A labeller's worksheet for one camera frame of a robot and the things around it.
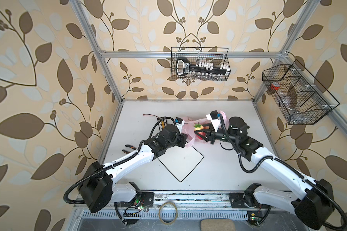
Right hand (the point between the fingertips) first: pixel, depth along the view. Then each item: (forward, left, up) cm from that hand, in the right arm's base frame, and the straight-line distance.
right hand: (198, 130), depth 71 cm
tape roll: (-33, +19, -23) cm, 44 cm away
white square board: (-4, +9, -30) cm, 31 cm away
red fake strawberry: (0, 0, +3) cm, 3 cm away
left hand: (+2, +4, -8) cm, 10 cm away
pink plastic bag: (+10, +3, -9) cm, 14 cm away
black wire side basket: (+11, -54, +8) cm, 56 cm away
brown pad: (-37, -7, -24) cm, 44 cm away
